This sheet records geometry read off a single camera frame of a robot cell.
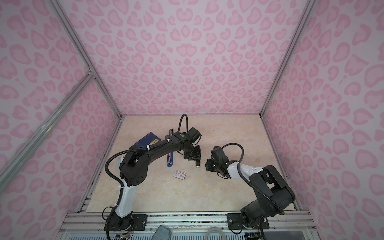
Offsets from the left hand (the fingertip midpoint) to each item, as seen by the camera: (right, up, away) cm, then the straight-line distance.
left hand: (202, 156), depth 90 cm
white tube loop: (+5, -31, -19) cm, 37 cm away
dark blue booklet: (-38, +8, +16) cm, 42 cm away
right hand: (+4, -5, +1) cm, 6 cm away
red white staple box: (-13, -11, -2) cm, 17 cm away
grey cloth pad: (-19, -31, -22) cm, 42 cm away
